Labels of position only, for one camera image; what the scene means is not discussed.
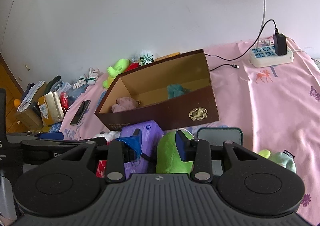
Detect red white small cloth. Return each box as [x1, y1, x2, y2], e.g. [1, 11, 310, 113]
[94, 131, 120, 178]

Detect neon green fluffy plush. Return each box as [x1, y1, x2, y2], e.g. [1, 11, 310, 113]
[258, 149, 271, 159]

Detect black smartphone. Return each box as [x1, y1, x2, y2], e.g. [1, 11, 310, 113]
[70, 99, 91, 126]

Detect white power strip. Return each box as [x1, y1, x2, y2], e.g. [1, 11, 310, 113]
[249, 45, 294, 68]

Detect white green panda plush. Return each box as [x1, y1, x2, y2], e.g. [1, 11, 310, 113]
[131, 50, 155, 66]

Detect light teal white plush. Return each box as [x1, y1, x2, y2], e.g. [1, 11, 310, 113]
[268, 150, 297, 173]

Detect red plush pillow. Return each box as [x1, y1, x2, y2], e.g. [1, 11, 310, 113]
[125, 63, 140, 72]

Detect green phone stand mirror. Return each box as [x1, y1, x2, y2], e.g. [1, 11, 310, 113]
[196, 127, 243, 176]

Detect black charger cable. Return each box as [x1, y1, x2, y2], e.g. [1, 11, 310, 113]
[204, 19, 279, 72]

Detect purple tissue pack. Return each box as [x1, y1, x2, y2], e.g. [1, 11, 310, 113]
[120, 120, 164, 179]

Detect brown cardboard box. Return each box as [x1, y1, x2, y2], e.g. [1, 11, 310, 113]
[95, 49, 219, 131]

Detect yellow book box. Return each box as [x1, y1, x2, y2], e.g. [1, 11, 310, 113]
[155, 52, 180, 61]

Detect pink plush toy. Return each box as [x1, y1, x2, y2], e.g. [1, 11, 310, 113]
[111, 97, 140, 113]

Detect teal mesh bath pouf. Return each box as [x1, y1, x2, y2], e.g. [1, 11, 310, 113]
[167, 84, 191, 99]

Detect pink patterned bed sheet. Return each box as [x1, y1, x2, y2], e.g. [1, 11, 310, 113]
[58, 37, 320, 226]

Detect green plush toy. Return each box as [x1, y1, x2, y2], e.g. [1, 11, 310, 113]
[156, 129, 194, 174]

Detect neon green yellow plush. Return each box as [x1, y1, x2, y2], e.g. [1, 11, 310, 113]
[103, 58, 130, 89]

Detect black charger adapter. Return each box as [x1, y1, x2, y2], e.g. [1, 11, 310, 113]
[273, 33, 287, 56]

